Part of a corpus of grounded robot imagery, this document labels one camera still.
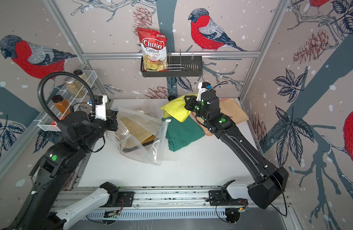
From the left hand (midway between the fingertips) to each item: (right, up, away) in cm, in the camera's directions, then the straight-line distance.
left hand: (117, 105), depth 58 cm
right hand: (+28, +5, +13) cm, 31 cm away
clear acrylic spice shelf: (-38, -8, +7) cm, 39 cm away
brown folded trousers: (+4, -13, +5) cm, 15 cm away
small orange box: (-34, -8, +8) cm, 36 cm away
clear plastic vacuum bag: (+12, -24, +15) cm, 31 cm away
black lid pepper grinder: (+19, +8, +48) cm, 53 cm away
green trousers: (+26, -19, +37) cm, 49 cm away
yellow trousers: (+24, -1, +10) cm, 26 cm away
